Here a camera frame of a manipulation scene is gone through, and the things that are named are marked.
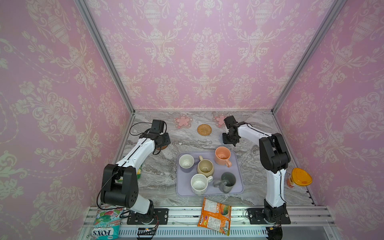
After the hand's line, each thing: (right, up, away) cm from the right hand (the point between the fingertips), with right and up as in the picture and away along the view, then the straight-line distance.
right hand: (227, 141), depth 102 cm
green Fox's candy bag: (-55, -18, -14) cm, 60 cm away
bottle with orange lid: (+32, -16, -25) cm, 44 cm away
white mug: (-19, -21, -19) cm, 34 cm away
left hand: (-39, +2, -11) cm, 41 cm away
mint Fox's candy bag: (-63, -36, -32) cm, 79 cm away
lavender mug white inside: (-27, -12, -12) cm, 32 cm away
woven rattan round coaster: (-15, +8, +7) cm, 18 cm away
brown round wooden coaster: (-44, -5, -2) cm, 44 cm away
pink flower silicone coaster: (-31, +14, +12) cm, 36 cm away
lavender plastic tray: (-29, -20, -16) cm, 39 cm away
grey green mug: (-4, -20, -19) cm, 28 cm away
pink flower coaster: (-3, +15, +14) cm, 21 cm away
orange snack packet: (-12, -33, -29) cm, 46 cm away
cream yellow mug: (-16, -14, -12) cm, 24 cm away
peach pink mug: (-4, -8, -8) cm, 12 cm away
